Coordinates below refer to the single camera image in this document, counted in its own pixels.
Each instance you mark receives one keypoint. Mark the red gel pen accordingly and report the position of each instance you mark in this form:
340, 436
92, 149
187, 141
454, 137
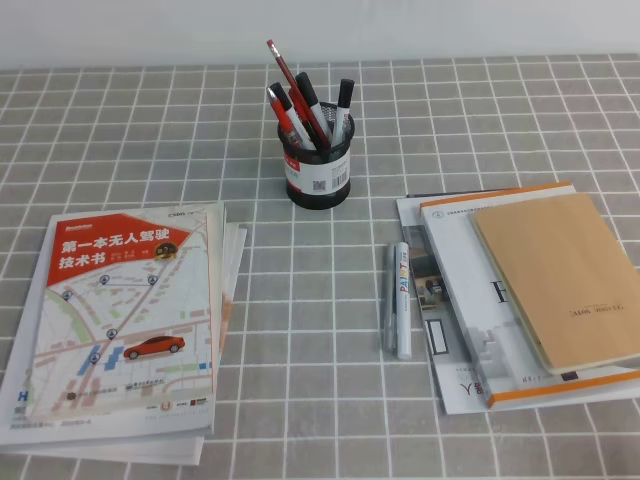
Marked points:
286, 126

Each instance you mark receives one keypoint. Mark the white orange edged book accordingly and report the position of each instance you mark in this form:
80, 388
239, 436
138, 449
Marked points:
502, 355

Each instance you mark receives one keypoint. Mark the silver grey pen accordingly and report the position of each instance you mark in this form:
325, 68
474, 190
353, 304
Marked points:
389, 302

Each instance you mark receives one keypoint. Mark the white magazine under books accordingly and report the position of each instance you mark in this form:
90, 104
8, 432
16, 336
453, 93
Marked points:
459, 386

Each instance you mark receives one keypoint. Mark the black mesh pen holder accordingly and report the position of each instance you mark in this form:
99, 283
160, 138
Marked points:
320, 180

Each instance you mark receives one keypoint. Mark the black capped marker right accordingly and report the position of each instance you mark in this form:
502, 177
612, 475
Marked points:
343, 102

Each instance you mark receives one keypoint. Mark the red pencil with eraser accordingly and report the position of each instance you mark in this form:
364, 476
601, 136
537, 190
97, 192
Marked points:
323, 141

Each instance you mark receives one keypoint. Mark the black capped marker left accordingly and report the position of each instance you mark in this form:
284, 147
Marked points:
284, 101

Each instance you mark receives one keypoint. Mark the tan kraft notebook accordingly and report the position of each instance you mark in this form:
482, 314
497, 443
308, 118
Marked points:
576, 290

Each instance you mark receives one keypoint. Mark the red white map book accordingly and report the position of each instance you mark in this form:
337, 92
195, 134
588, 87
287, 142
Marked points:
125, 320

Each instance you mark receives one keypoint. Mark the white paint marker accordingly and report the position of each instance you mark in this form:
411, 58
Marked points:
403, 320

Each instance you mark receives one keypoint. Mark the black capped marker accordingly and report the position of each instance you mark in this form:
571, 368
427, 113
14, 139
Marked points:
310, 97
343, 102
284, 101

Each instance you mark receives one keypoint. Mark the black capped marker middle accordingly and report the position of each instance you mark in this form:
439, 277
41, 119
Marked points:
310, 97

